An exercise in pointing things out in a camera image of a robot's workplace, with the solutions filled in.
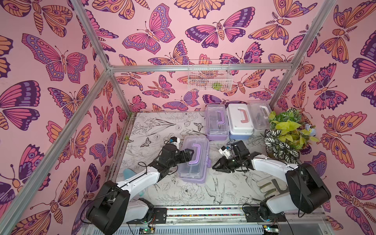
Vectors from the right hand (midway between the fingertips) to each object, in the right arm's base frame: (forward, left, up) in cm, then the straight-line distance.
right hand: (215, 167), depth 84 cm
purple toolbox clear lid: (-4, +11, +4) cm, 13 cm away
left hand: (+7, +14, +3) cm, 16 cm away
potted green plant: (+9, -36, +18) cm, 41 cm away
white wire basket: (+58, +2, +19) cm, 61 cm away
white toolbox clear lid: (+44, -36, +3) cm, 57 cm away
